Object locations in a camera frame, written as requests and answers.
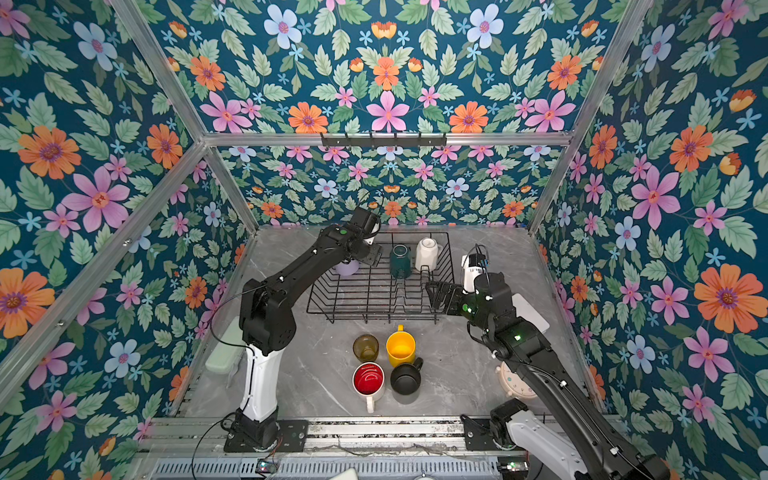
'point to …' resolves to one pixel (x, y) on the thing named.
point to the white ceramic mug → (427, 252)
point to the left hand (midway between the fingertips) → (374, 244)
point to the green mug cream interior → (401, 261)
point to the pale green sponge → (225, 357)
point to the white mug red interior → (369, 381)
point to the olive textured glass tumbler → (366, 347)
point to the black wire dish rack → (395, 287)
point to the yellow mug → (401, 347)
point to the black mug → (405, 378)
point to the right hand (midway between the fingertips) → (440, 284)
